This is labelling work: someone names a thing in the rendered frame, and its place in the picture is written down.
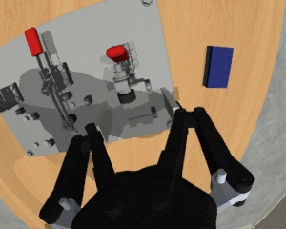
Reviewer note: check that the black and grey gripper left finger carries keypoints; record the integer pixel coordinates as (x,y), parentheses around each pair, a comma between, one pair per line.
(61,206)

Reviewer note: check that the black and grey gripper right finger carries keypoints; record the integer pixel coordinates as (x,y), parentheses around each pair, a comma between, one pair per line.
(230,183)

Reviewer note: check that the blue rectangular plate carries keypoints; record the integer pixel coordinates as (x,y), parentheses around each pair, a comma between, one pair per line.
(217,66)

